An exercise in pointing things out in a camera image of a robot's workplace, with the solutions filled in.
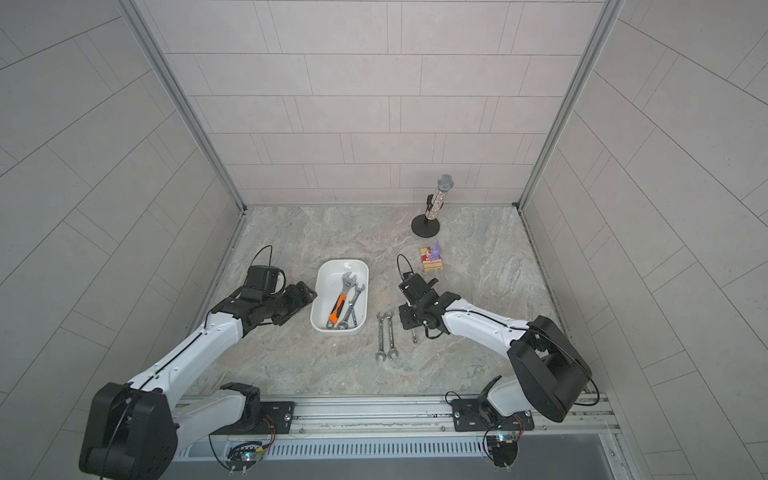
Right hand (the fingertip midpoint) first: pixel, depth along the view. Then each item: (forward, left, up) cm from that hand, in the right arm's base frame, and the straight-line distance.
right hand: (406, 314), depth 87 cm
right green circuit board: (-33, -20, -3) cm, 39 cm away
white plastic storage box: (+12, +24, +1) cm, 27 cm away
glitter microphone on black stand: (+35, -10, 0) cm, 37 cm away
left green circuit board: (-31, +38, +1) cm, 49 cm away
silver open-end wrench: (-9, +5, -2) cm, 10 cm away
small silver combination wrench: (-7, -2, 0) cm, 7 cm away
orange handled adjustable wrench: (+12, +18, +1) cm, 22 cm away
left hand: (+4, +26, +7) cm, 27 cm away
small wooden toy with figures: (+19, -10, +2) cm, 21 cm away
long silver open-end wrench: (-11, +8, -1) cm, 13 cm away
